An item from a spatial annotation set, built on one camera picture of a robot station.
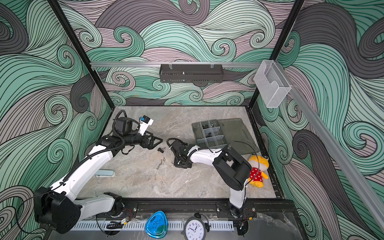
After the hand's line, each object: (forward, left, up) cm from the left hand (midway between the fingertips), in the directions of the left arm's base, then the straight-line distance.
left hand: (156, 135), depth 76 cm
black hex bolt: (+3, +2, -21) cm, 21 cm away
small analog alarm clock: (-38, -20, -19) cm, 47 cm away
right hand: (-7, -10, -22) cm, 25 cm away
